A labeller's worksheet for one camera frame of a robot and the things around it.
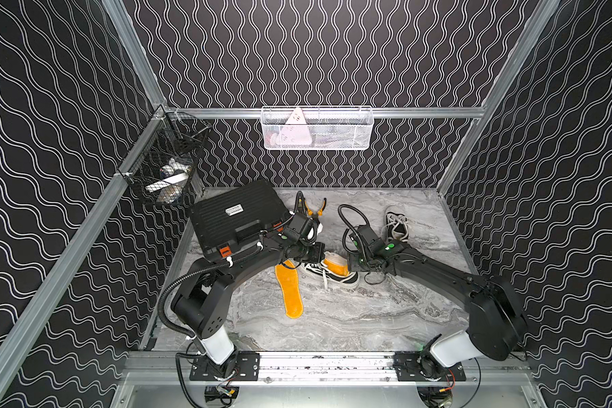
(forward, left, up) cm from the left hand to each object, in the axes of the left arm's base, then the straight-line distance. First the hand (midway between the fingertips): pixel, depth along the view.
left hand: (325, 252), depth 85 cm
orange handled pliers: (+26, +2, -10) cm, 28 cm away
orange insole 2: (0, -4, -8) cm, 9 cm away
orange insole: (-4, +13, -12) cm, 18 cm away
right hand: (0, -11, -3) cm, 11 cm away
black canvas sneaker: (-5, +1, -7) cm, 9 cm away
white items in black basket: (+9, +47, +22) cm, 53 cm away
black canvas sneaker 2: (+17, -28, -4) cm, 33 cm away
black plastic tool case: (+15, +38, -6) cm, 41 cm away
